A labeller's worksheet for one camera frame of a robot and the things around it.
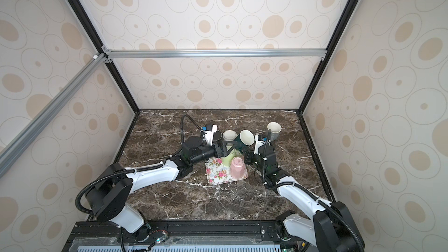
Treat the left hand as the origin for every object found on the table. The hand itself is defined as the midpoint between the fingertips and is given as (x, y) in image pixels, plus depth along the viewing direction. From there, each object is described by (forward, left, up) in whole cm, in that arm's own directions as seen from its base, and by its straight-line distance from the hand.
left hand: (237, 144), depth 75 cm
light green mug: (+2, +5, -18) cm, 19 cm away
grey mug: (+23, -24, -17) cm, 37 cm away
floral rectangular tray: (-2, +9, -24) cm, 26 cm away
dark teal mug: (+9, -5, -9) cm, 14 cm away
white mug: (+16, +3, -14) cm, 22 cm away
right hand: (+5, -7, -9) cm, 13 cm away
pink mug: (-4, -1, -14) cm, 15 cm away
